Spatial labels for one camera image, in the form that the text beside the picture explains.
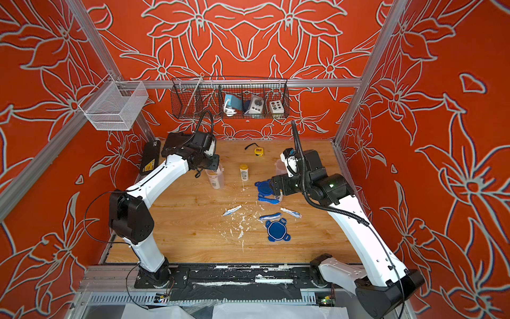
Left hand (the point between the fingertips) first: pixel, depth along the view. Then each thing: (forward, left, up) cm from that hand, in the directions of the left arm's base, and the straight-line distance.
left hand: (215, 160), depth 89 cm
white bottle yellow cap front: (-5, +1, -9) cm, 10 cm away
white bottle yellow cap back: (+1, -13, -7) cm, 15 cm away
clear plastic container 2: (+3, -31, -7) cm, 32 cm away
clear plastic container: (-3, -2, -5) cm, 6 cm away
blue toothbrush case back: (-10, -26, -16) cm, 32 cm away
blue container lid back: (-3, -23, -16) cm, 29 cm away
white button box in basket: (+25, -28, +12) cm, 39 cm away
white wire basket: (+19, +50, +15) cm, 55 cm away
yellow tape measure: (+21, -19, -15) cm, 32 cm away
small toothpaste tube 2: (-15, -37, -17) cm, 43 cm away
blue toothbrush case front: (-18, -26, -16) cm, 36 cm away
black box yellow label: (+13, +43, -16) cm, 48 cm away
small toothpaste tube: (-16, -9, -16) cm, 24 cm away
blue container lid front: (-24, -30, -18) cm, 42 cm away
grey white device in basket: (+22, -18, +16) cm, 32 cm away
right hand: (-16, -27, +10) cm, 33 cm away
